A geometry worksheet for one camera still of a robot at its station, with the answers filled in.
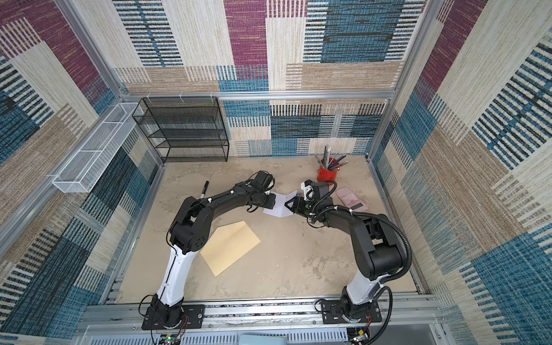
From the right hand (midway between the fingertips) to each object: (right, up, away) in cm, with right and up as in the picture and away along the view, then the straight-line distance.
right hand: (290, 207), depth 93 cm
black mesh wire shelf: (-52, +37, +16) cm, 66 cm away
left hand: (-8, +1, +8) cm, 11 cm away
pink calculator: (+28, +2, +9) cm, 30 cm away
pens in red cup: (+20, +19, +12) cm, 30 cm away
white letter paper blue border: (-4, -2, +6) cm, 7 cm away
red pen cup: (+17, +14, +11) cm, 24 cm away
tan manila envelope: (-27, -15, -3) cm, 31 cm away
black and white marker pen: (-42, +6, +14) cm, 45 cm away
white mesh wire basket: (-70, +16, -21) cm, 75 cm away
